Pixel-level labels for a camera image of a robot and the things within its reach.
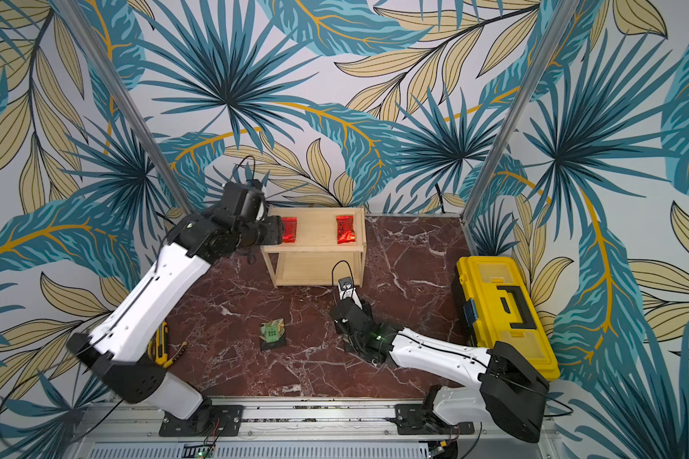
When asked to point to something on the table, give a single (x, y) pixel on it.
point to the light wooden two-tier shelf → (316, 257)
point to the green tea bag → (272, 330)
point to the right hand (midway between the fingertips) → (343, 302)
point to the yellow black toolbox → (500, 307)
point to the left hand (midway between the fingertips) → (271, 234)
